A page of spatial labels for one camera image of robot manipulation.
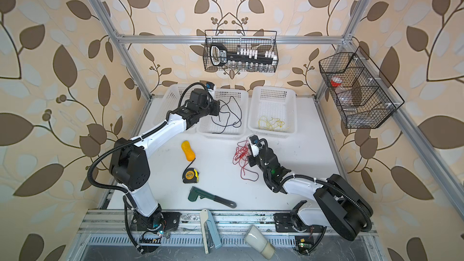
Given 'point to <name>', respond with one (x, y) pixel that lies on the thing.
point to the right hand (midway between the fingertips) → (250, 146)
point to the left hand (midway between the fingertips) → (220, 101)
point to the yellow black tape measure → (190, 176)
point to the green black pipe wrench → (196, 193)
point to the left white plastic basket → (174, 97)
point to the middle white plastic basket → (232, 122)
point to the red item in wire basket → (336, 81)
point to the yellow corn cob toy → (188, 151)
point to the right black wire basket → (365, 98)
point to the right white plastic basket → (272, 111)
